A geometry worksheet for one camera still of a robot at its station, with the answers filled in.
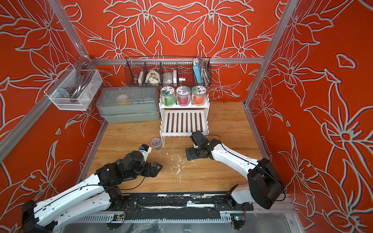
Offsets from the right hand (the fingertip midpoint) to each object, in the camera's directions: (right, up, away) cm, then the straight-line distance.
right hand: (190, 153), depth 84 cm
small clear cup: (-22, +5, +6) cm, 23 cm away
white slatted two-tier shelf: (-5, +19, +9) cm, 21 cm away
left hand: (-18, -4, -9) cm, 21 cm away
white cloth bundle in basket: (-24, +47, +6) cm, 53 cm away
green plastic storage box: (-48, +30, +13) cm, 58 cm away
